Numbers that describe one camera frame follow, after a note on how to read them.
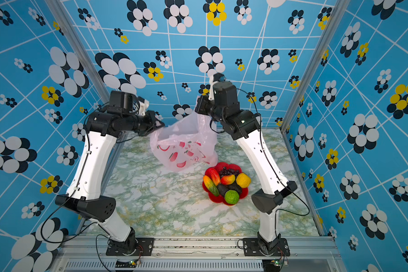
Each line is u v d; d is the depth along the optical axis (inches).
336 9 26.9
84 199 16.4
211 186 33.5
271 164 17.5
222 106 18.6
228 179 34.3
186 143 27.4
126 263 28.3
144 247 29.0
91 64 34.3
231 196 31.2
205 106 22.3
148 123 23.5
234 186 34.1
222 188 33.8
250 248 28.6
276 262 27.8
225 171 36.1
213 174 35.9
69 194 16.5
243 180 33.2
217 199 32.8
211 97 22.0
